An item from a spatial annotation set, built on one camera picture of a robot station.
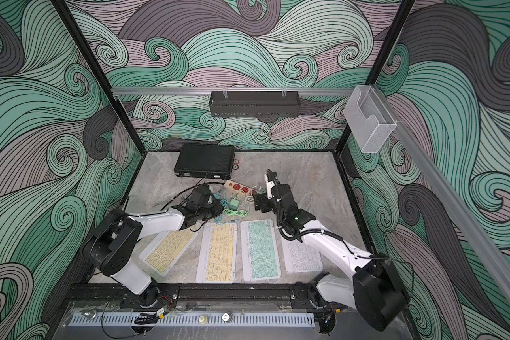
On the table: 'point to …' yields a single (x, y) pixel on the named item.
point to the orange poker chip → (236, 161)
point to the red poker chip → (235, 167)
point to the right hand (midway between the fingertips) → (260, 192)
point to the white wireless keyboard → (301, 257)
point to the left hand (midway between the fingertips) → (225, 205)
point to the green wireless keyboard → (258, 250)
